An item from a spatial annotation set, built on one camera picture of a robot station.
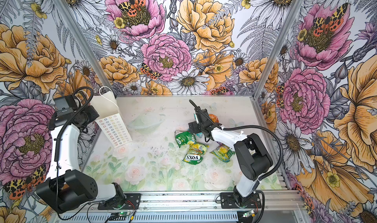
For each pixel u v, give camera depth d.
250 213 0.71
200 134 0.97
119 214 0.71
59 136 0.46
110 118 0.77
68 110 0.56
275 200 0.76
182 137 0.92
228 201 0.73
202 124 0.73
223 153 0.85
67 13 0.77
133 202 0.74
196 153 0.85
